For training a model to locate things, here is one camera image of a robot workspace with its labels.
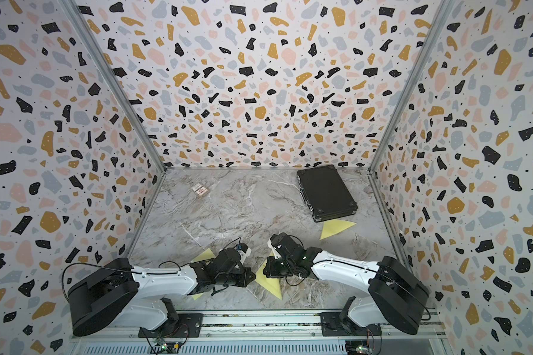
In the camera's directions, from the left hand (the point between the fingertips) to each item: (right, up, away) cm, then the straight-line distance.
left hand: (259, 278), depth 83 cm
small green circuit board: (-28, -17, -13) cm, 35 cm away
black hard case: (+30, +31, +23) cm, 49 cm away
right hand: (+1, +3, -3) cm, 5 cm away
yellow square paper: (-23, +6, +9) cm, 25 cm away
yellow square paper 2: (+32, +17, +16) cm, 39 cm away
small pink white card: (-32, +33, +27) cm, 54 cm away
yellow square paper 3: (+5, -1, -3) cm, 6 cm away
